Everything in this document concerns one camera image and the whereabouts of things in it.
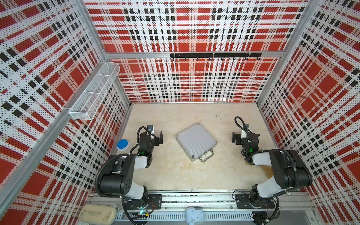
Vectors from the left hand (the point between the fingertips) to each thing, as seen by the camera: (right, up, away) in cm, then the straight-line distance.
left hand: (156, 131), depth 94 cm
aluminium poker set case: (+28, -8, +3) cm, 29 cm away
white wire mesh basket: (-47, +17, -1) cm, 50 cm away
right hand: (+58, 0, +1) cm, 58 cm away
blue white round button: (-22, -9, 0) cm, 24 cm away
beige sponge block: (-22, -37, -27) cm, 51 cm away
